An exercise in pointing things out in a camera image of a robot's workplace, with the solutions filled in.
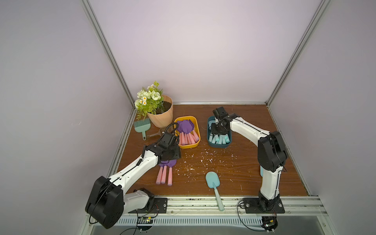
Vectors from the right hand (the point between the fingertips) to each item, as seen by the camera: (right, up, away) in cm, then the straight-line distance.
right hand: (215, 125), depth 95 cm
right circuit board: (+23, -46, -25) cm, 57 cm away
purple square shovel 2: (-15, -10, -1) cm, 18 cm away
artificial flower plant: (-40, +15, -12) cm, 45 cm away
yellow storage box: (-25, +5, +9) cm, 27 cm away
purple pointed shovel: (-22, -3, +5) cm, 23 cm away
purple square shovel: (-19, -1, +5) cm, 20 cm away
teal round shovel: (-3, -9, +1) cm, 9 cm away
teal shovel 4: (-3, -31, -14) cm, 34 cm away
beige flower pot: (-34, +5, 0) cm, 35 cm away
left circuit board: (-39, -48, -23) cm, 66 cm away
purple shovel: (-34, -28, -15) cm, 47 cm away
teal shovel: (+1, -10, -2) cm, 10 cm away
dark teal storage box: (0, -13, -1) cm, 13 cm away
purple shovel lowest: (-20, -9, +1) cm, 22 cm away
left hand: (-23, -15, -11) cm, 29 cm away
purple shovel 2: (-29, -24, -8) cm, 38 cm away
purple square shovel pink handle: (-13, -8, -1) cm, 15 cm away
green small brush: (-53, -1, +12) cm, 54 cm away
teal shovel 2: (+7, -9, -2) cm, 12 cm away
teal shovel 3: (+3, -9, -2) cm, 10 cm away
